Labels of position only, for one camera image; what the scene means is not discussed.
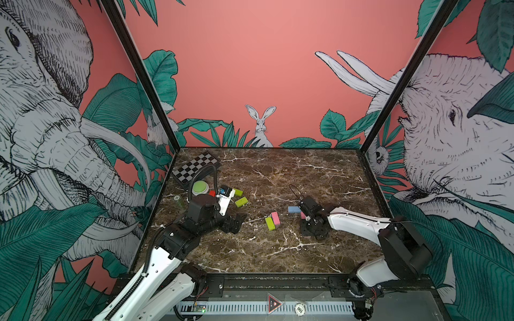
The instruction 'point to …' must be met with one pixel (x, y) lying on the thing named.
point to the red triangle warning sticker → (273, 304)
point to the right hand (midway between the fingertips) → (303, 228)
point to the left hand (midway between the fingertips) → (238, 208)
